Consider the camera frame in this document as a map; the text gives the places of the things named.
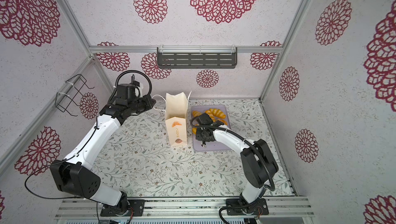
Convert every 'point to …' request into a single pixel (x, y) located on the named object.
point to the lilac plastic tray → (211, 145)
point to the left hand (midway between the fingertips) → (156, 103)
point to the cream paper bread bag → (176, 118)
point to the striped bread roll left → (196, 113)
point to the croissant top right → (217, 113)
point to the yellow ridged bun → (194, 130)
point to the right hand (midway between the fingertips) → (199, 134)
